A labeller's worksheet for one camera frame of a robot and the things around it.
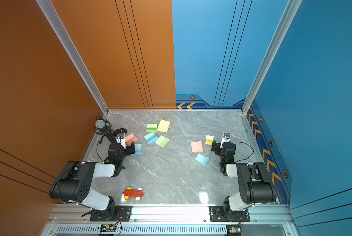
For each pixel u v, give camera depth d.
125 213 0.74
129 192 0.79
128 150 0.85
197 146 0.99
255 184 0.44
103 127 0.83
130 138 1.02
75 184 0.45
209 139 1.02
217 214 0.72
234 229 0.71
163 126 1.09
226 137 0.80
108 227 0.71
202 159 0.93
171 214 0.77
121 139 0.81
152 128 1.09
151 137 1.01
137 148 0.96
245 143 0.79
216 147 0.87
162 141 1.00
